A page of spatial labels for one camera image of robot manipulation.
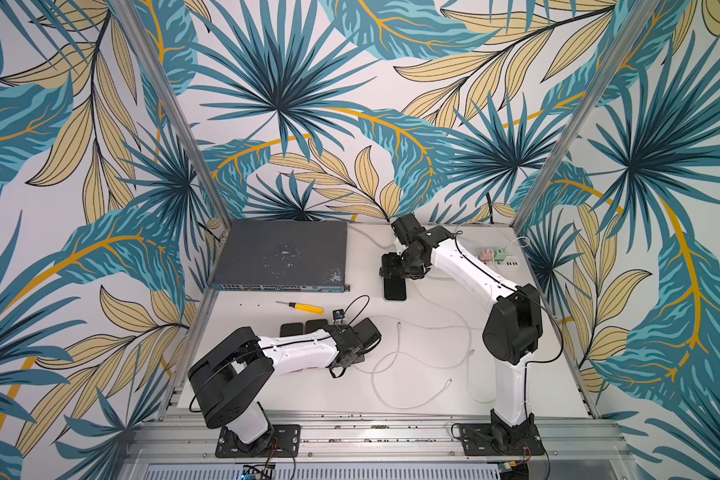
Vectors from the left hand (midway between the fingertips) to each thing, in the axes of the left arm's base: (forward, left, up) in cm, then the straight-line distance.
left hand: (348, 355), depth 87 cm
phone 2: (+9, +11, +1) cm, 14 cm away
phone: (+15, -13, +12) cm, 24 cm away
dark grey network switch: (+33, +24, +5) cm, 41 cm away
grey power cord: (+48, -5, 0) cm, 49 cm away
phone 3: (+8, +18, -1) cm, 20 cm away
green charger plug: (+34, -51, +7) cm, 62 cm away
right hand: (+17, -6, +13) cm, 22 cm away
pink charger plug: (+34, -47, +7) cm, 58 cm away
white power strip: (+33, -56, +3) cm, 65 cm away
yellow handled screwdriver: (+15, +15, +1) cm, 21 cm away
